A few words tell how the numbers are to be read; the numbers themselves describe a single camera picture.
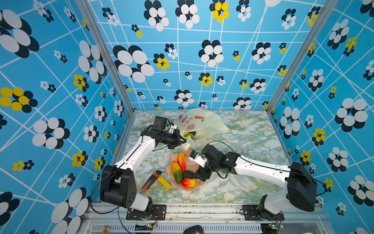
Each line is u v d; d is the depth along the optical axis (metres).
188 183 0.77
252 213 0.74
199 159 0.70
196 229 0.67
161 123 0.67
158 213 0.73
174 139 0.73
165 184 0.82
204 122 0.94
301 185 0.42
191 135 0.96
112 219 0.72
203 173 0.68
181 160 0.86
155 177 0.85
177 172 0.81
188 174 0.81
